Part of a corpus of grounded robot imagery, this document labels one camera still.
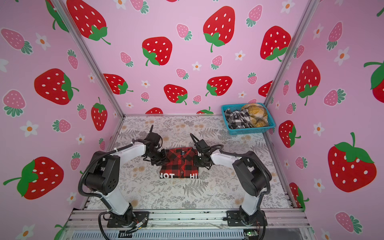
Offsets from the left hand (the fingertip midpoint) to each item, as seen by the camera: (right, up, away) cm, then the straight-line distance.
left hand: (169, 161), depth 92 cm
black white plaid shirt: (+47, +27, +13) cm, 56 cm away
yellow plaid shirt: (+62, +31, +15) cm, 71 cm away
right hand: (+16, -2, 0) cm, 16 cm away
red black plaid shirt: (+9, -2, -3) cm, 9 cm away
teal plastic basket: (+71, +24, +13) cm, 76 cm away
